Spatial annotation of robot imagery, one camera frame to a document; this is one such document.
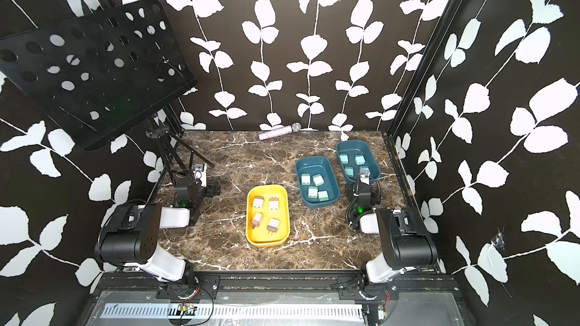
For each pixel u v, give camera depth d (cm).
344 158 107
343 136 111
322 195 94
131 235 46
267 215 89
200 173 80
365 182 79
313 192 96
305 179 99
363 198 74
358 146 111
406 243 46
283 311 70
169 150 88
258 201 93
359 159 108
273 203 91
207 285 74
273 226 86
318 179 99
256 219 86
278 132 118
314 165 108
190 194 75
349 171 103
